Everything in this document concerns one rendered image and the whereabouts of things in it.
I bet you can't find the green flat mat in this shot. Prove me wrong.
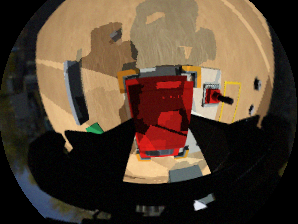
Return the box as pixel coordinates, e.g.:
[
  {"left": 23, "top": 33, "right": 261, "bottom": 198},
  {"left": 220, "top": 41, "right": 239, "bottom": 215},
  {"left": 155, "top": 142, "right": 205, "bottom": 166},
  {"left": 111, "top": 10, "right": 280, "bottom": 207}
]
[{"left": 85, "top": 123, "right": 104, "bottom": 135}]

